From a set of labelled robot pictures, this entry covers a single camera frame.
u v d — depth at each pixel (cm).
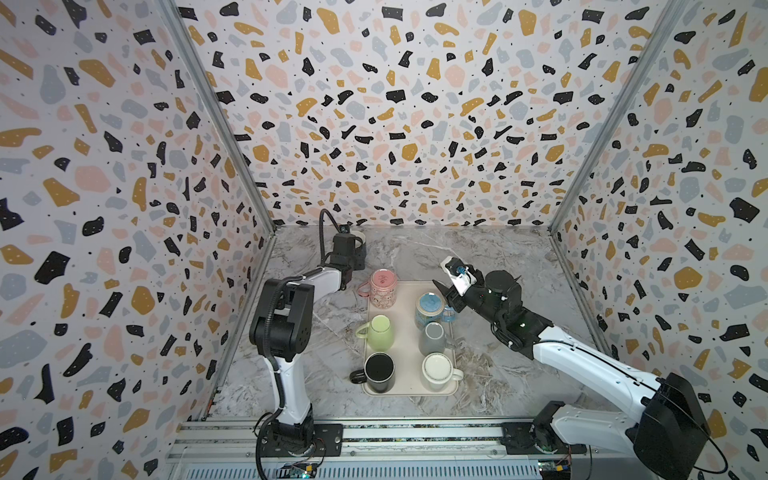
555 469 72
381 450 73
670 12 71
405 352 89
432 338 82
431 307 87
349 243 82
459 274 64
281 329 52
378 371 76
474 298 68
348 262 80
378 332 82
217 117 87
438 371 78
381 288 90
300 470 70
